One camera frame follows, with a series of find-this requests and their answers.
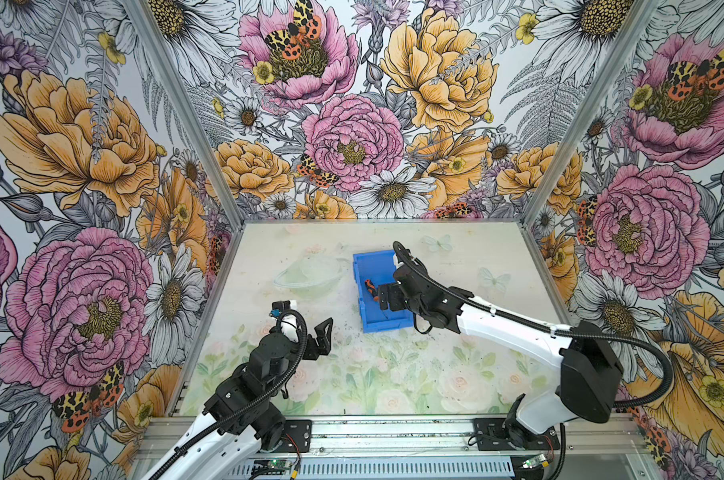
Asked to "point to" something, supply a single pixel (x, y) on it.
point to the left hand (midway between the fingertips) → (315, 329)
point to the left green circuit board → (282, 464)
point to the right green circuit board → (534, 461)
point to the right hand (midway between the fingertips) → (395, 295)
